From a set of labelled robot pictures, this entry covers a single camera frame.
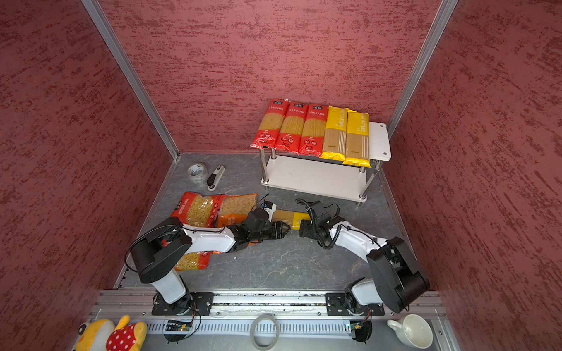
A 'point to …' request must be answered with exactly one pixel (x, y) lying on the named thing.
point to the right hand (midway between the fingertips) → (304, 235)
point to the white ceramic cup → (413, 330)
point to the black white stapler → (214, 179)
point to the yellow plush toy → (102, 335)
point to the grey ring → (252, 335)
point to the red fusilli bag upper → (193, 210)
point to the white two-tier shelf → (326, 177)
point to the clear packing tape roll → (197, 172)
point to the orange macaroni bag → (235, 208)
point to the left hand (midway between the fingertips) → (285, 231)
